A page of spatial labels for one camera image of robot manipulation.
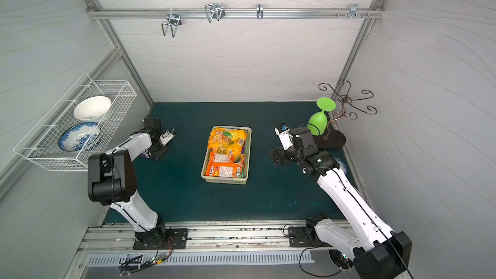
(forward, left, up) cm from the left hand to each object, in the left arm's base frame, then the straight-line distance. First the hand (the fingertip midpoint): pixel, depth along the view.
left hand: (154, 148), depth 94 cm
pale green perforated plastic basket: (+3, -46, -1) cm, 46 cm away
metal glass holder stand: (+7, -89, +2) cm, 89 cm away
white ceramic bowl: (+1, +13, +27) cm, 31 cm away
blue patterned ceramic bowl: (-13, +10, +28) cm, 32 cm away
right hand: (-7, -61, +15) cm, 63 cm away
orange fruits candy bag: (-9, -35, +1) cm, 36 cm away
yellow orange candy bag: (+2, -38, +4) cm, 38 cm away
